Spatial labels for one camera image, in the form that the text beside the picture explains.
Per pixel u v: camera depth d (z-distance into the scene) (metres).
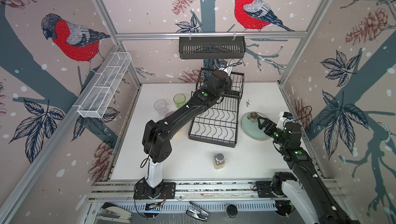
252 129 0.94
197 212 0.67
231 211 0.60
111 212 0.68
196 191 0.75
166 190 0.73
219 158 0.74
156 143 0.47
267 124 0.72
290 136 0.60
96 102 0.71
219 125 0.95
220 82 0.58
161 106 1.04
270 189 0.73
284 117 0.71
